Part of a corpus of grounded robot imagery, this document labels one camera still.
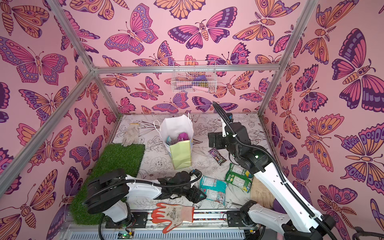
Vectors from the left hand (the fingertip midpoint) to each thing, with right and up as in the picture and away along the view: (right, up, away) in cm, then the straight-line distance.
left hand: (203, 195), depth 79 cm
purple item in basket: (-1, +68, +16) cm, 70 cm away
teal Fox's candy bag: (-20, +28, +9) cm, 35 cm away
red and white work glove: (-15, -7, -4) cm, 17 cm away
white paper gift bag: (-16, +32, +15) cm, 39 cm away
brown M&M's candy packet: (+9, +18, +16) cm, 26 cm away
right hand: (+6, +34, -10) cm, 36 cm away
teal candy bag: (+6, +2, +2) cm, 7 cm away
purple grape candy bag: (-12, +31, +11) cm, 34 cm away
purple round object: (+38, -5, -2) cm, 38 cm away
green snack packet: (+20, +8, +6) cm, 23 cm away
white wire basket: (-5, +69, +16) cm, 71 cm away
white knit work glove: (-50, +30, +28) cm, 65 cm away
